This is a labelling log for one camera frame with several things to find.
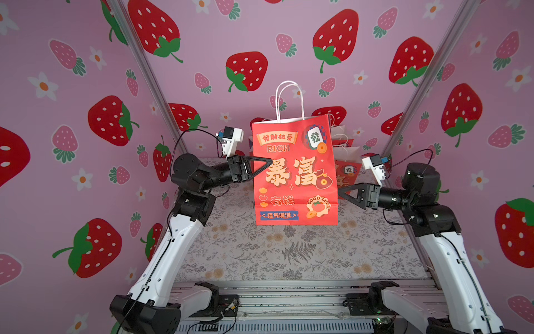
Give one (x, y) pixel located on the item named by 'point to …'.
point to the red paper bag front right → (347, 172)
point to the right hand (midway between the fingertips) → (342, 192)
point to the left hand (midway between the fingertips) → (271, 167)
